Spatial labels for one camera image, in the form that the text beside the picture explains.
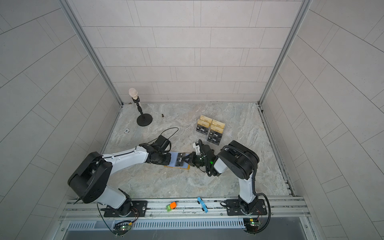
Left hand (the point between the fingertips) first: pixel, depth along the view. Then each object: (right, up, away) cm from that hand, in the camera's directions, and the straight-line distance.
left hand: (171, 160), depth 90 cm
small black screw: (-10, +27, +19) cm, 34 cm away
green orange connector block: (+4, -16, -19) cm, 25 cm away
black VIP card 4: (+27, +13, +4) cm, 30 cm away
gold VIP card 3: (+20, +22, +6) cm, 30 cm away
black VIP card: (+6, 0, -5) cm, 7 cm away
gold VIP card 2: (+29, +22, +4) cm, 37 cm away
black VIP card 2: (+19, +18, +7) cm, 27 cm away
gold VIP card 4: (+28, +19, +4) cm, 34 cm away
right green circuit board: (+41, -23, -22) cm, 52 cm away
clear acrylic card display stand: (+26, +18, +4) cm, 32 cm away
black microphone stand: (-23, +24, +16) cm, 37 cm away
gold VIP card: (+20, +25, +7) cm, 33 cm away
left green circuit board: (-17, -23, -24) cm, 38 cm away
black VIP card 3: (+26, +16, +4) cm, 31 cm away
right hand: (+8, 0, -3) cm, 8 cm away
